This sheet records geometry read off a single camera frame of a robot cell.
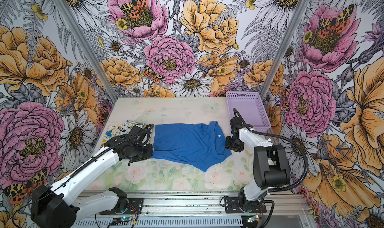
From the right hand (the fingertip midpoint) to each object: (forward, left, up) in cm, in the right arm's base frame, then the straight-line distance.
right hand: (230, 152), depth 89 cm
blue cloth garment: (+5, +15, -1) cm, 16 cm away
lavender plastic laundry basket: (+39, -23, -4) cm, 45 cm away
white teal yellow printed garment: (+16, +72, +1) cm, 74 cm away
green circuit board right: (-32, -7, -4) cm, 33 cm away
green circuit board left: (-31, +57, -5) cm, 65 cm away
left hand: (-7, +44, +8) cm, 45 cm away
